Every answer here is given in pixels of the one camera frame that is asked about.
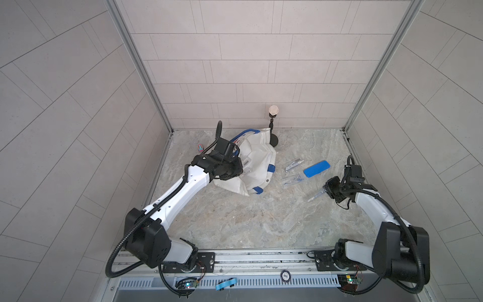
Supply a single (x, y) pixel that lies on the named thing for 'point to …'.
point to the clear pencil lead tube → (322, 191)
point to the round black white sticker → (285, 275)
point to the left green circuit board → (191, 284)
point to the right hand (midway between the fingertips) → (321, 183)
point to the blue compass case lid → (316, 168)
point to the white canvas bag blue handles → (258, 156)
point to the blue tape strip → (228, 283)
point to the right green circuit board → (349, 282)
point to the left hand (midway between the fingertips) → (246, 168)
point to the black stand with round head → (273, 111)
